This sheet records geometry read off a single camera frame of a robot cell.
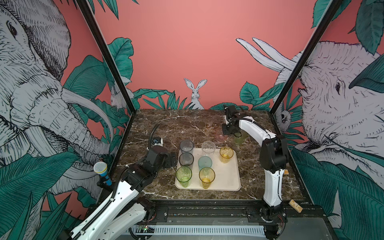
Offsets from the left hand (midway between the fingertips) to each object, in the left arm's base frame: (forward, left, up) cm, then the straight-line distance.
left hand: (167, 152), depth 74 cm
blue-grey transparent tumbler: (+14, -9, -18) cm, 24 cm away
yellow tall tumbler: (-8, -20, -12) cm, 25 cm away
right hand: (+22, -35, -10) cm, 42 cm away
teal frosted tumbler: (+1, -20, -14) cm, 24 cm away
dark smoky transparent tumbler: (+2, -9, -11) cm, 15 cm away
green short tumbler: (+17, -45, -17) cm, 51 cm away
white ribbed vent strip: (-32, -34, -19) cm, 51 cm away
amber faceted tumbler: (+8, -35, -18) cm, 40 cm away
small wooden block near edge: (-5, -69, -19) cm, 72 cm away
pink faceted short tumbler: (+18, -33, -17) cm, 41 cm away
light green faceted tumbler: (-6, -8, -16) cm, 19 cm away
